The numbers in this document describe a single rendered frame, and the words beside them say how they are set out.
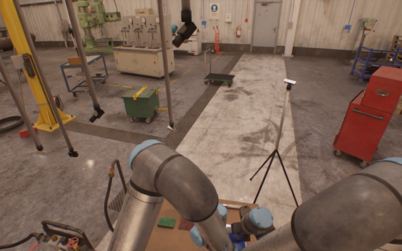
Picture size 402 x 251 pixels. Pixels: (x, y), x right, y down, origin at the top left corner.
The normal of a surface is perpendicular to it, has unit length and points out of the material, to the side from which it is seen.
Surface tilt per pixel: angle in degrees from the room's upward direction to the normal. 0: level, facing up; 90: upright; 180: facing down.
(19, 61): 90
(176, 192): 66
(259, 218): 20
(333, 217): 47
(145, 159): 42
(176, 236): 0
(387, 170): 15
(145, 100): 90
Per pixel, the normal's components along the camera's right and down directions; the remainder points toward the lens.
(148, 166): -0.55, -0.23
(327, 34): -0.31, 0.48
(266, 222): 0.11, -0.66
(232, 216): -0.02, -0.86
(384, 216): -0.13, -0.22
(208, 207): 0.58, 0.15
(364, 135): -0.74, 0.35
